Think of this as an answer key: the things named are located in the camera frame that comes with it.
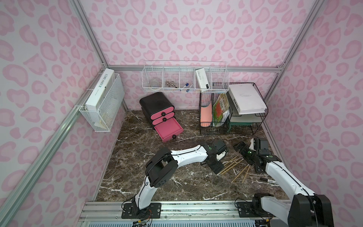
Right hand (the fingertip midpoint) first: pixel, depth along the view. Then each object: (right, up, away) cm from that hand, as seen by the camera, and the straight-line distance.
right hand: (237, 148), depth 87 cm
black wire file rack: (-3, +12, +20) cm, 23 cm away
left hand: (-13, -9, -1) cm, 16 cm away
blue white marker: (-31, +43, +13) cm, 54 cm away
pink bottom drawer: (-44, +10, +16) cm, 48 cm away
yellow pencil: (-2, -11, +1) cm, 12 cm away
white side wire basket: (-75, +17, -14) cm, 78 cm away
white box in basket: (-21, +44, +4) cm, 49 cm away
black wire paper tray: (+12, +15, +11) cm, 22 cm away
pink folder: (-16, +21, +26) cm, 37 cm away
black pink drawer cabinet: (-56, +31, +23) cm, 68 cm away
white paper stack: (+9, +32, +7) cm, 34 cm away
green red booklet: (-6, +26, +15) cm, 31 cm away
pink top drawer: (-48, +23, +9) cm, 54 cm away
